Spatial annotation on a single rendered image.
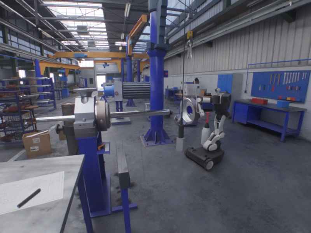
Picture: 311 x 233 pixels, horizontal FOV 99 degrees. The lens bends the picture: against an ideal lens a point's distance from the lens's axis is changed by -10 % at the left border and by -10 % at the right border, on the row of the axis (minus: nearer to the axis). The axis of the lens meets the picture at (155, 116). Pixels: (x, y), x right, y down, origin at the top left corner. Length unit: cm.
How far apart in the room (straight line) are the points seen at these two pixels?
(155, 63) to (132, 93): 215
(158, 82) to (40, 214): 303
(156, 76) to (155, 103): 62
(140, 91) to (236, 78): 374
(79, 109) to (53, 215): 104
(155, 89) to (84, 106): 207
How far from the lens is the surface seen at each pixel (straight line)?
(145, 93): 540
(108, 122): 174
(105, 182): 251
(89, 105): 169
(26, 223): 99
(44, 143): 381
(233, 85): 646
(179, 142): 129
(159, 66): 345
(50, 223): 93
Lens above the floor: 150
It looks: 14 degrees down
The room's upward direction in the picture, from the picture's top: straight up
